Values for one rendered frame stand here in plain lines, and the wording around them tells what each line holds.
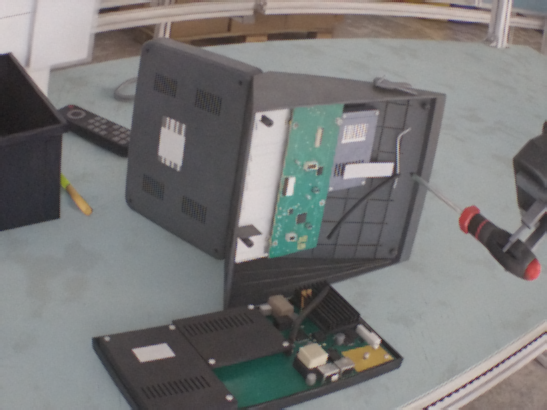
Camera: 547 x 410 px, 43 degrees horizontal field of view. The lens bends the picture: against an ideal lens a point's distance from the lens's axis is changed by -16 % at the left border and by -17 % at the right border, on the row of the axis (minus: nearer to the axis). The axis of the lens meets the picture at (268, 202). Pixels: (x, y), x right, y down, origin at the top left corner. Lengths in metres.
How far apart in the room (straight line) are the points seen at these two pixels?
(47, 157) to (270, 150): 0.26
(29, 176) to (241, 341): 0.31
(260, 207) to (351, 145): 0.11
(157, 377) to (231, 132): 0.26
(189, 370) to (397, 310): 0.26
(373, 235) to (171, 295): 0.23
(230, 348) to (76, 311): 0.16
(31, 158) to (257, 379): 0.35
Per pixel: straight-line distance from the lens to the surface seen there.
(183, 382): 0.64
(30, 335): 0.71
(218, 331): 0.70
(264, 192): 0.74
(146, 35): 4.63
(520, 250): 0.58
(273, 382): 0.68
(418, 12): 2.84
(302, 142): 0.72
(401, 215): 0.87
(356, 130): 0.77
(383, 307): 0.82
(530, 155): 0.62
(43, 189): 0.86
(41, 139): 0.83
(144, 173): 0.87
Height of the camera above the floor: 1.46
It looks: 29 degrees down
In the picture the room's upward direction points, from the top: 10 degrees clockwise
